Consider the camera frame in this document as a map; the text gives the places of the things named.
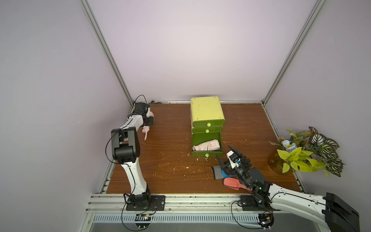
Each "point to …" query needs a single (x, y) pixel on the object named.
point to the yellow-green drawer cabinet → (207, 120)
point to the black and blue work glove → (218, 174)
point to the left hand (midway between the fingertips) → (148, 119)
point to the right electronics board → (266, 219)
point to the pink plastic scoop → (234, 183)
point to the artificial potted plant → (307, 151)
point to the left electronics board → (142, 220)
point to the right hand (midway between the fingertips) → (225, 149)
